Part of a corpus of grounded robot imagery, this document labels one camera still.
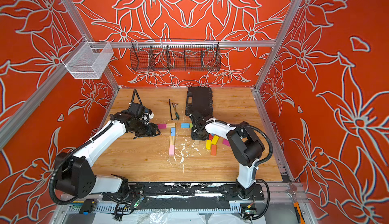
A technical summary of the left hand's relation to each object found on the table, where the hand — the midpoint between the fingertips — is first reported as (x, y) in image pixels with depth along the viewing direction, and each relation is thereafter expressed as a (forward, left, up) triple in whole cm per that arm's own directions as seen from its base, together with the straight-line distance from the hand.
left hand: (155, 131), depth 83 cm
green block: (+11, -19, -10) cm, 24 cm away
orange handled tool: (-31, -72, -11) cm, 79 cm away
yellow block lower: (-2, -30, -10) cm, 32 cm away
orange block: (-4, -34, -11) cm, 36 cm away
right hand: (+4, -22, -10) cm, 24 cm away
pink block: (-6, -9, -9) cm, 15 cm away
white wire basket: (+36, +47, +21) cm, 63 cm away
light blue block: (+12, -15, -11) cm, 22 cm away
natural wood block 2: (0, -8, -10) cm, 13 cm away
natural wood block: (+11, -4, -11) cm, 16 cm away
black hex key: (+22, -4, -10) cm, 24 cm away
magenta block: (+2, -41, -11) cm, 43 cm away
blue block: (+6, -8, -9) cm, 14 cm away
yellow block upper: (+2, -34, -10) cm, 36 cm away
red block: (+3, -31, -8) cm, 33 cm away
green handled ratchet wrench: (+20, -8, -10) cm, 24 cm away
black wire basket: (+47, -6, +19) cm, 51 cm away
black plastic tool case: (+32, -24, -6) cm, 40 cm away
